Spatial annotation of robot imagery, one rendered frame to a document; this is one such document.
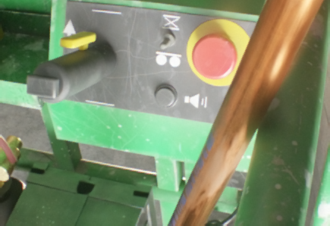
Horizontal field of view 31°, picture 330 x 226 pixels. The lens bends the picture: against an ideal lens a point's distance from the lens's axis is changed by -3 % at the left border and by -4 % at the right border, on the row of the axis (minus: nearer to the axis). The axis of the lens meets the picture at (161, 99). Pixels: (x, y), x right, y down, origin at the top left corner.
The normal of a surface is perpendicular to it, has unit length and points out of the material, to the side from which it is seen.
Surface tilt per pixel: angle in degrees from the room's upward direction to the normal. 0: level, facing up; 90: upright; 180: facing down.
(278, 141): 9
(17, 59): 0
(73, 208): 0
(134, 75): 58
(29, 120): 0
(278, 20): 85
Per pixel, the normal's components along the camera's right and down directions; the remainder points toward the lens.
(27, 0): -0.27, 0.70
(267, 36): -0.66, 0.47
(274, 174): -0.22, -0.72
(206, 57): -0.27, 0.22
